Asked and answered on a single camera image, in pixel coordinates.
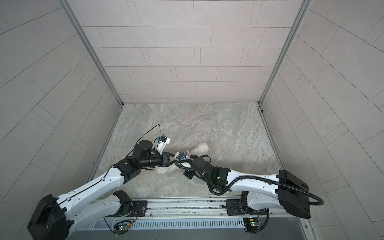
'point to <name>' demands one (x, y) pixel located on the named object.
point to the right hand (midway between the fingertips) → (180, 162)
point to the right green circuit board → (252, 224)
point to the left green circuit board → (122, 229)
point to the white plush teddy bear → (185, 164)
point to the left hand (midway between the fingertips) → (182, 160)
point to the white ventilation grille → (174, 224)
